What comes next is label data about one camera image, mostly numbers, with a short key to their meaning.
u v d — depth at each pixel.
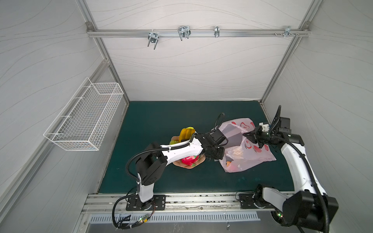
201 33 0.78
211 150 0.69
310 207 0.39
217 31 0.78
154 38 0.80
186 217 0.70
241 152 0.73
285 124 0.60
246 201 0.73
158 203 0.73
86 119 0.70
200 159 0.84
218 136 0.64
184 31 0.77
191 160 0.80
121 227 0.67
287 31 0.76
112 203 0.74
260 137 0.68
